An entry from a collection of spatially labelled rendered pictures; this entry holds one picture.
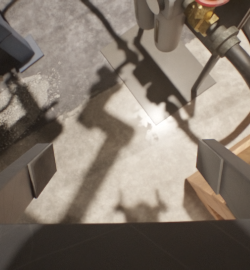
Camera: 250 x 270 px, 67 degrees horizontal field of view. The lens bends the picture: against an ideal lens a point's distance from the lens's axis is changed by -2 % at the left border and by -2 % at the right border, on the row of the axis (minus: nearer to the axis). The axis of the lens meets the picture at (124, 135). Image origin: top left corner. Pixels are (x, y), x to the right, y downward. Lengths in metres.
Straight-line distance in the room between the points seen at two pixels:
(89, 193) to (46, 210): 0.21
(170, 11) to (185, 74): 0.44
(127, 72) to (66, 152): 0.43
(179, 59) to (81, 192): 0.69
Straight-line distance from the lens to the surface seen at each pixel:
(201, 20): 0.43
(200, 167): 0.17
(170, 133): 0.80
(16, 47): 0.99
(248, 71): 0.41
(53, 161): 0.17
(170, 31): 0.54
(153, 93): 0.82
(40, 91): 0.97
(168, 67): 0.86
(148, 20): 0.63
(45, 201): 0.93
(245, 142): 0.74
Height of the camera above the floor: 0.79
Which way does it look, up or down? 80 degrees down
